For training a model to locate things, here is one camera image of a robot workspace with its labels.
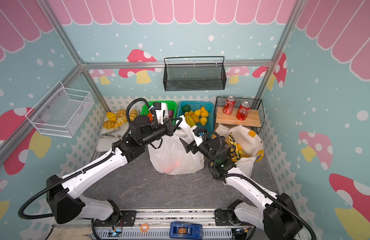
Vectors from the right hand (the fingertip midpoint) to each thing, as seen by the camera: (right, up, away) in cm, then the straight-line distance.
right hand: (187, 132), depth 73 cm
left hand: (-2, +5, -6) cm, 8 cm away
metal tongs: (-58, -3, +34) cm, 67 cm away
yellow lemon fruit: (+7, +14, +43) cm, 46 cm away
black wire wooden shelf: (+44, +8, +24) cm, 51 cm away
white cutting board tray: (-54, +5, +38) cm, 66 cm away
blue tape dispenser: (-1, -44, -6) cm, 45 cm away
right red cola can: (+32, +12, +14) cm, 37 cm away
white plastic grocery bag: (-10, -13, +9) cm, 19 cm away
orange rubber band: (-21, -47, -1) cm, 51 cm away
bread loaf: (-60, +11, +43) cm, 75 cm away
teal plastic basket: (+8, +20, +43) cm, 48 cm away
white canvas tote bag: (+36, -6, +13) cm, 39 cm away
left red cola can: (+25, +16, +18) cm, 35 cm away
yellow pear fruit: (+12, +14, +41) cm, 45 cm away
